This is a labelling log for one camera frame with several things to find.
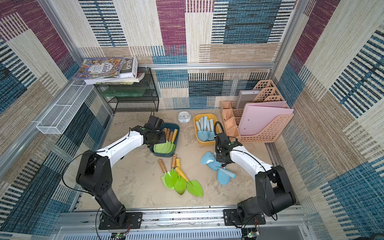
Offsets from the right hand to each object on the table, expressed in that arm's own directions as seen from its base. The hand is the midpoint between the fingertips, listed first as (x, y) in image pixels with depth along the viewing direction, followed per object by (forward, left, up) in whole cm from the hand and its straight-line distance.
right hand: (223, 156), depth 90 cm
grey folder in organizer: (+37, -19, +14) cm, 44 cm away
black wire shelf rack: (+38, +55, +14) cm, 68 cm away
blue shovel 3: (+18, +5, -5) cm, 19 cm away
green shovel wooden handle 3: (-10, +30, -5) cm, 32 cm away
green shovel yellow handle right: (-16, +18, -4) cm, 24 cm away
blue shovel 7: (-11, +1, -3) cm, 11 cm away
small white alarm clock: (+34, +25, -2) cm, 42 cm away
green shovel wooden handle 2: (+7, +32, -2) cm, 33 cm away
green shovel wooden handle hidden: (-10, +35, -5) cm, 37 cm away
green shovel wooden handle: (+20, +36, +1) cm, 41 cm away
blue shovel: (+17, +12, -2) cm, 20 cm away
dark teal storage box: (+26, +33, -3) cm, 42 cm away
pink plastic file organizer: (+12, -24, +10) cm, 29 cm away
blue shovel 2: (+26, +14, -2) cm, 30 cm away
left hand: (+10, +37, +5) cm, 39 cm away
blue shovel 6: (-4, +5, -5) cm, 8 cm away
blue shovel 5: (+1, +9, -4) cm, 10 cm away
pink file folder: (+18, -20, +15) cm, 30 cm away
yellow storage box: (+30, +15, +1) cm, 34 cm away
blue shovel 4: (+27, +9, -1) cm, 29 cm away
